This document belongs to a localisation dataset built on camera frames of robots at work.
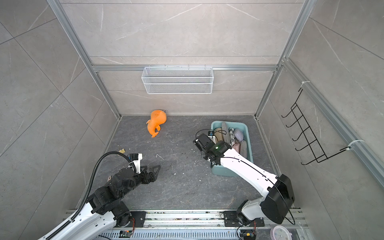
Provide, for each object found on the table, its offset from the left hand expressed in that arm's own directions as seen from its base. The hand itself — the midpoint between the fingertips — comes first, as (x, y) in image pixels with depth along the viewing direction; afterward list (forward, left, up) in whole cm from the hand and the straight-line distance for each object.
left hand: (156, 165), depth 74 cm
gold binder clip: (+20, +29, -18) cm, 40 cm away
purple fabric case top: (+16, -45, +2) cm, 48 cm away
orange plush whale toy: (+44, +7, -10) cm, 46 cm away
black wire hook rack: (+5, -72, +14) cm, 74 cm away
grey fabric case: (+20, -39, -1) cm, 44 cm away
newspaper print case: (+19, -42, -2) cm, 46 cm away
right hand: (+7, -28, -2) cm, 29 cm away
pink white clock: (-29, -59, -16) cm, 67 cm away
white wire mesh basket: (+57, -10, +12) cm, 59 cm away
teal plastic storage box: (+3, -35, -17) cm, 39 cm away
